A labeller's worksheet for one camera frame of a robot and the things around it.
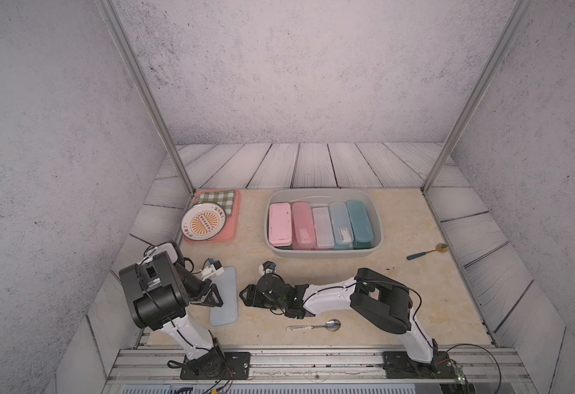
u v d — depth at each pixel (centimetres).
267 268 82
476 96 88
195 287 74
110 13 70
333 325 79
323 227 102
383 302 51
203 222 108
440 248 98
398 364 72
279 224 99
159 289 49
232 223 109
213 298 80
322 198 115
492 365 74
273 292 66
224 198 118
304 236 96
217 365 68
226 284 88
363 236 99
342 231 101
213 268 81
